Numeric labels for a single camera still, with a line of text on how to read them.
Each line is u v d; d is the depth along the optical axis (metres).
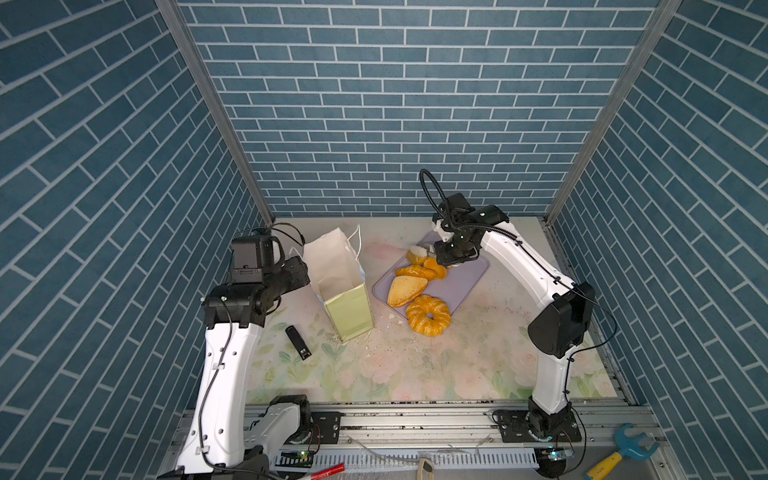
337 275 0.96
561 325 0.48
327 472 0.68
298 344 0.84
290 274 0.61
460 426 0.76
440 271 0.99
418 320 0.89
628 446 0.70
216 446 0.36
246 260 0.49
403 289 0.96
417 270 0.97
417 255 0.97
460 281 1.01
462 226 0.61
